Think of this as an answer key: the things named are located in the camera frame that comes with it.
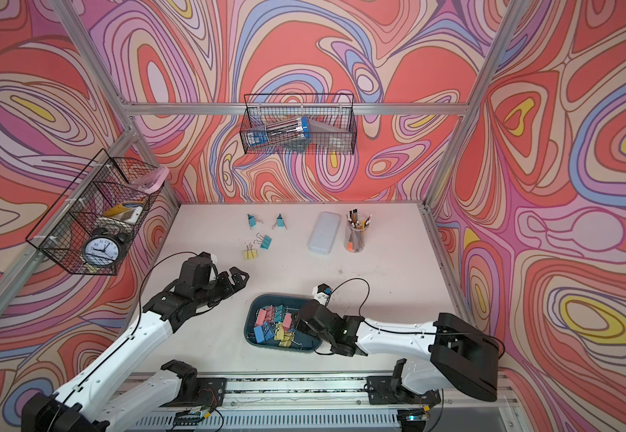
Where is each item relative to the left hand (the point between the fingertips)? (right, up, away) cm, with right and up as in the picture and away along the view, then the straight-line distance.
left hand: (243, 280), depth 80 cm
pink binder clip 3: (+13, -13, +2) cm, 19 cm away
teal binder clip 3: (+2, +10, +25) cm, 27 cm away
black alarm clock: (-33, +10, -13) cm, 36 cm away
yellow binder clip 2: (+13, -18, +2) cm, 22 cm away
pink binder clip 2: (+4, -12, +4) cm, 14 cm away
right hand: (+15, -13, 0) cm, 20 cm away
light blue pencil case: (+25, +14, +28) cm, 41 cm away
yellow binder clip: (-3, +6, +21) cm, 22 cm away
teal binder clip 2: (+7, +19, +30) cm, 36 cm away
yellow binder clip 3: (+11, -16, +1) cm, 20 cm away
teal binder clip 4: (+10, -12, +6) cm, 17 cm away
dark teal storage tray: (+18, -19, +2) cm, 26 cm away
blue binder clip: (+5, -16, +1) cm, 17 cm away
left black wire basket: (-41, +16, -6) cm, 45 cm away
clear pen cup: (+36, +15, +14) cm, 42 cm away
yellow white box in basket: (-32, +21, -5) cm, 38 cm away
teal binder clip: (-5, +19, +31) cm, 37 cm away
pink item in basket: (-27, +29, -2) cm, 40 cm away
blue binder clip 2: (+7, -16, +2) cm, 18 cm away
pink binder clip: (+7, -12, +6) cm, 15 cm away
